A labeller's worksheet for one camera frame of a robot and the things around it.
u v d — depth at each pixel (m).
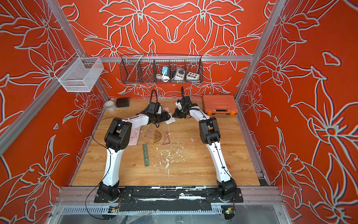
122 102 1.13
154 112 0.86
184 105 0.92
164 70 0.83
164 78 0.85
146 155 0.88
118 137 0.59
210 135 0.68
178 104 1.03
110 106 1.14
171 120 1.06
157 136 0.97
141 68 0.99
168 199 0.73
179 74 0.90
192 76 0.94
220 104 1.10
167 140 0.95
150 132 0.98
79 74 0.90
